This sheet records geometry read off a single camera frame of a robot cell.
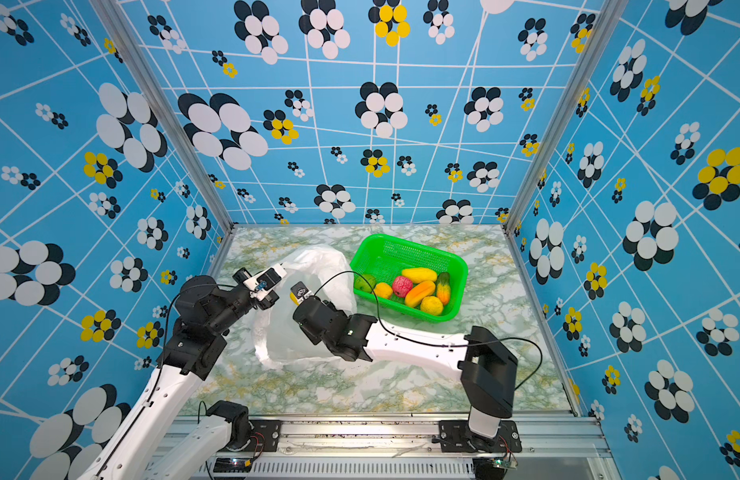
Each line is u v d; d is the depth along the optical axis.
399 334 0.50
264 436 0.72
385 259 1.08
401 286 0.96
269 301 0.61
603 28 0.70
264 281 0.54
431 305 0.91
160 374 0.47
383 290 0.94
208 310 0.51
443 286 0.96
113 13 0.68
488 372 0.42
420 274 1.01
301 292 0.65
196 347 0.50
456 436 0.72
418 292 0.96
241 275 0.60
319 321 0.57
